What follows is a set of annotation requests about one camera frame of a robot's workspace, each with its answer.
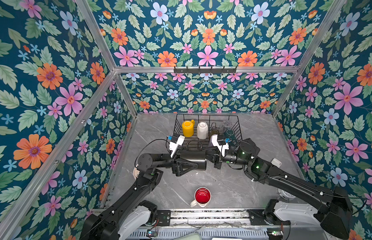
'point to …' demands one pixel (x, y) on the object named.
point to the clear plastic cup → (227, 124)
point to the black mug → (195, 153)
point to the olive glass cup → (214, 131)
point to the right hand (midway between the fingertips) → (200, 149)
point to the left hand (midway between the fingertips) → (197, 164)
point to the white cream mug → (202, 130)
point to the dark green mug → (229, 134)
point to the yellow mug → (188, 128)
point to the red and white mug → (202, 195)
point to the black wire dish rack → (214, 121)
